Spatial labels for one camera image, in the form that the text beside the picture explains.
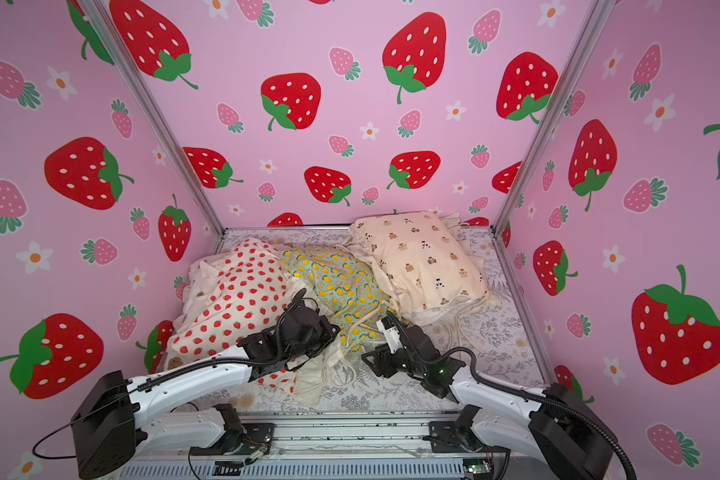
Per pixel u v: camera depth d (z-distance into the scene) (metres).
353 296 0.82
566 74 0.79
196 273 1.00
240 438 0.68
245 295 0.78
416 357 0.62
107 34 0.70
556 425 0.42
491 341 0.91
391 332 0.74
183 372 0.48
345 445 0.73
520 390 0.47
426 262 0.95
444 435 0.74
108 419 0.40
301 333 0.61
